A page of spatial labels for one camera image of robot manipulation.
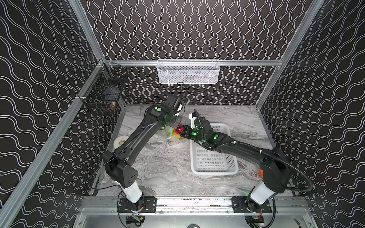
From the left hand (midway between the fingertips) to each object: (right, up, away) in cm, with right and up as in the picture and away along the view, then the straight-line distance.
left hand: (177, 119), depth 78 cm
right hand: (+1, -6, +3) cm, 7 cm away
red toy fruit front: (+2, -6, 0) cm, 6 cm away
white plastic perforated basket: (+16, -27, +12) cm, 34 cm away
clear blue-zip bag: (-5, -6, +2) cm, 8 cm away
